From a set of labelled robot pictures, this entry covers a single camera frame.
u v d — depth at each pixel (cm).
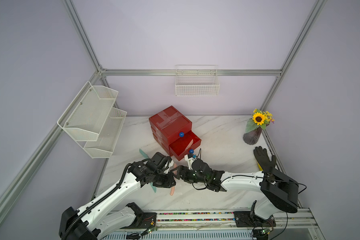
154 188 84
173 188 73
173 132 83
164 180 65
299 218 76
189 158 76
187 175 70
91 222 39
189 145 93
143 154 98
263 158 96
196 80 96
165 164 70
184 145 93
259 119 84
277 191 44
